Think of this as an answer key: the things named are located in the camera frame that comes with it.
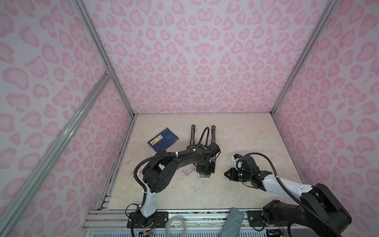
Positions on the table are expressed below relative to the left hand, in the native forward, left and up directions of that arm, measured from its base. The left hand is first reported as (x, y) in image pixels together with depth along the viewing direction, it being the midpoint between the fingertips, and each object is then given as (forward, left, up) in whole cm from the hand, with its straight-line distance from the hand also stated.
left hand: (212, 172), depth 87 cm
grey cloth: (-26, -7, +1) cm, 27 cm away
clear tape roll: (-28, +22, -2) cm, 36 cm away
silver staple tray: (-1, +5, -3) cm, 6 cm away
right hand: (-1, -7, +1) cm, 7 cm away
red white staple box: (+3, +14, -1) cm, 14 cm away
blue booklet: (+25, +32, -2) cm, 40 cm away
